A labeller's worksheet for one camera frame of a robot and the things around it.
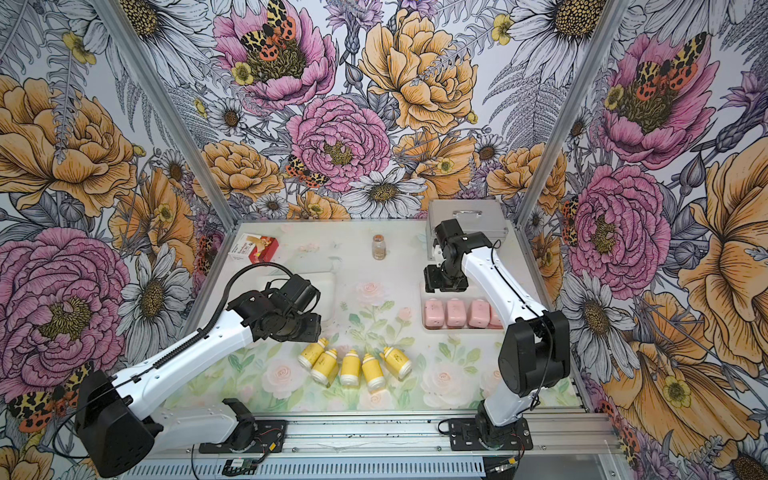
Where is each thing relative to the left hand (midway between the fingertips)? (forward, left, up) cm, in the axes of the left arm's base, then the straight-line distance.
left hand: (305, 338), depth 78 cm
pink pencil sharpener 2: (+10, -41, -5) cm, 42 cm away
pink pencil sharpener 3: (+9, -48, -5) cm, 49 cm away
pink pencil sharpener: (+9, -35, -6) cm, 37 cm away
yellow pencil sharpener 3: (-5, -12, -5) cm, 14 cm away
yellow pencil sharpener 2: (-6, -5, -5) cm, 10 cm away
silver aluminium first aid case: (+41, -51, +4) cm, 65 cm away
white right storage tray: (+8, -43, +7) cm, 44 cm away
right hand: (+11, -35, +3) cm, 37 cm away
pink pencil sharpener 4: (+7, -52, -5) cm, 53 cm away
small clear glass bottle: (+37, -18, -8) cm, 42 cm away
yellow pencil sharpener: (-2, -1, -4) cm, 5 cm away
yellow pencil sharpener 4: (-7, -17, -5) cm, 20 cm away
